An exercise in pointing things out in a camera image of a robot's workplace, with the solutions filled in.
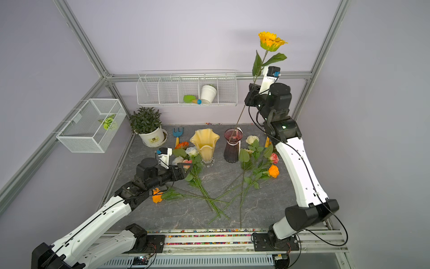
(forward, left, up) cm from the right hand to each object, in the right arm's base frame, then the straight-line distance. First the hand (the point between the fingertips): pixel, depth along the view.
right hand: (250, 83), depth 63 cm
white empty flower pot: (+21, +18, -20) cm, 34 cm away
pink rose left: (-5, +32, -47) cm, 57 cm away
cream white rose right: (+12, -8, -48) cm, 50 cm away
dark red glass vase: (-2, +5, -41) cm, 41 cm away
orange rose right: (-12, -18, -48) cm, 53 cm away
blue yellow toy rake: (+19, +42, -51) cm, 69 cm away
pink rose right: (-4, -20, -47) cm, 51 cm away
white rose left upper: (+1, +29, -46) cm, 54 cm away
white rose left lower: (-5, +37, -46) cm, 59 cm away
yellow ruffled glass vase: (+1, +19, -35) cm, 40 cm away
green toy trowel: (+25, +30, -26) cm, 46 cm away
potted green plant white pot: (+12, +55, -33) cm, 65 cm away
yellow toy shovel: (+10, -19, -50) cm, 54 cm away
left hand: (-19, +27, -30) cm, 45 cm away
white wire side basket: (-1, +75, -23) cm, 78 cm away
